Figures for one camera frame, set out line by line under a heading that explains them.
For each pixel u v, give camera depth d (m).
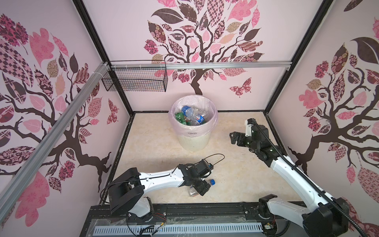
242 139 0.70
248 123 0.70
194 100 0.92
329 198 0.40
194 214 0.74
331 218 0.38
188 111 0.86
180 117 0.85
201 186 0.71
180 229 0.70
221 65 0.92
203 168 0.63
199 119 0.85
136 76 0.95
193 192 0.75
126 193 0.42
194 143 1.04
